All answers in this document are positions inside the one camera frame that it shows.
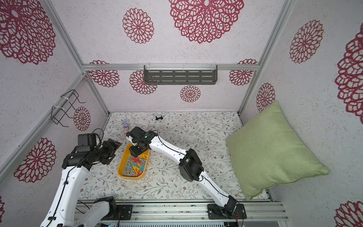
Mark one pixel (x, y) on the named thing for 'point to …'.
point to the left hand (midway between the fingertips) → (119, 148)
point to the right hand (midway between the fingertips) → (132, 150)
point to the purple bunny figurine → (126, 126)
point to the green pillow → (268, 150)
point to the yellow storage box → (127, 155)
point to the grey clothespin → (129, 172)
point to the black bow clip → (157, 118)
